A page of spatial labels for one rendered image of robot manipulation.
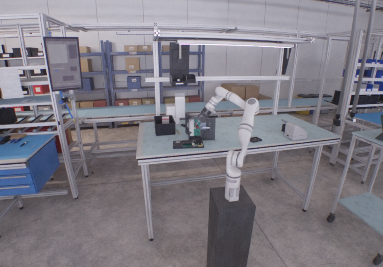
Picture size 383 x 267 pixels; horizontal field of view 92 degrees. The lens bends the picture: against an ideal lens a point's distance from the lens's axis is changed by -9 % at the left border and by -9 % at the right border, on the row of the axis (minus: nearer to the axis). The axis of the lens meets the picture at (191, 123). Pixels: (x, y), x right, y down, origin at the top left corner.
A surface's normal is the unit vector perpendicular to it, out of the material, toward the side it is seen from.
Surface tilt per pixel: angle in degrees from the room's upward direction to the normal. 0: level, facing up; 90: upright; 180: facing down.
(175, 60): 98
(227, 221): 90
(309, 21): 90
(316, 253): 0
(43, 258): 0
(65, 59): 101
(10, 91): 90
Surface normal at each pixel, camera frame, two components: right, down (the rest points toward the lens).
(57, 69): 0.59, 0.42
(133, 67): 0.21, 0.30
